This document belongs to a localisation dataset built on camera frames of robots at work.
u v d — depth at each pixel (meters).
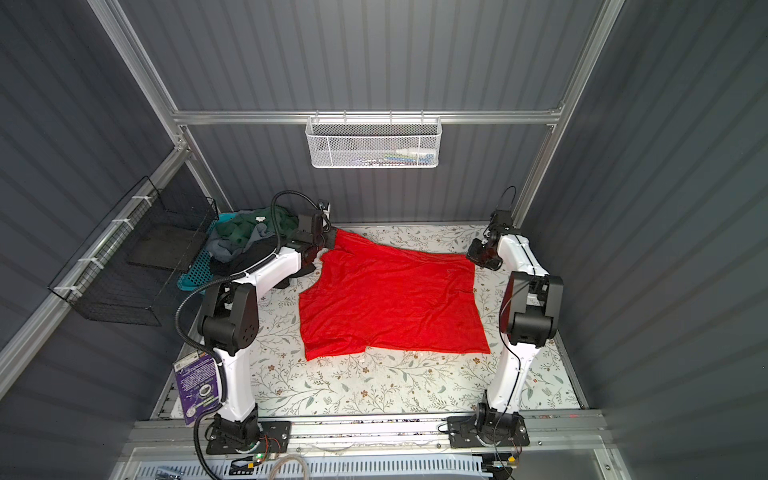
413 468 0.77
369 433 0.75
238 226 0.96
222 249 0.91
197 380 0.81
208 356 0.85
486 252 0.84
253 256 0.96
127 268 0.72
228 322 0.54
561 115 0.88
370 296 0.99
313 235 0.77
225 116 1.69
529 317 0.54
